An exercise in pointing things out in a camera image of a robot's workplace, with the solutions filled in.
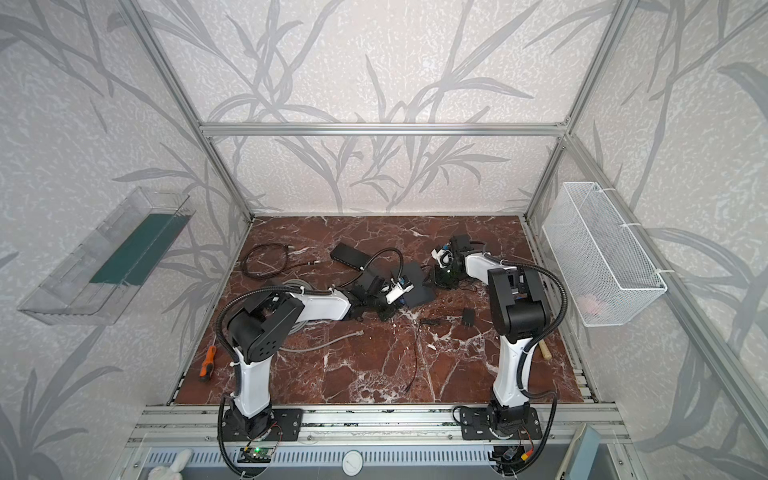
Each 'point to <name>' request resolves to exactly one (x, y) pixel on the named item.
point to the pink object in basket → (590, 303)
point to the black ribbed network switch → (350, 256)
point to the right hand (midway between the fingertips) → (426, 277)
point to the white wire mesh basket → (609, 276)
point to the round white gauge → (352, 463)
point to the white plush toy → (173, 471)
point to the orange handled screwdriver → (207, 367)
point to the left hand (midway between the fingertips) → (404, 295)
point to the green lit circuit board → (255, 454)
